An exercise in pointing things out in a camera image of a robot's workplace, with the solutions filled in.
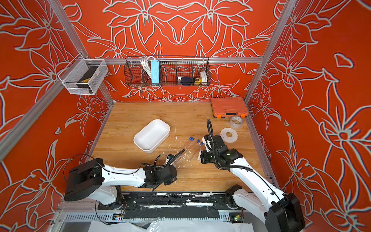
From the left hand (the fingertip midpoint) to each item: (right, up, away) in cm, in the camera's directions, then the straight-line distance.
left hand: (173, 172), depth 83 cm
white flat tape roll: (+38, +20, +16) cm, 46 cm away
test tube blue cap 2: (+16, +17, +12) cm, 26 cm away
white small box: (+19, +59, +9) cm, 63 cm away
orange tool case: (+42, +40, +28) cm, 65 cm away
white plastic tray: (-16, +20, +14) cm, 29 cm away
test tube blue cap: (+8, +13, +11) cm, 19 cm away
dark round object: (+8, +57, +12) cm, 59 cm away
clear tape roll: (+45, +29, +20) cm, 57 cm away
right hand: (+14, +11, -4) cm, 19 cm away
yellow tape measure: (+16, +58, +11) cm, 61 cm away
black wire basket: (-3, +67, +14) cm, 68 cm away
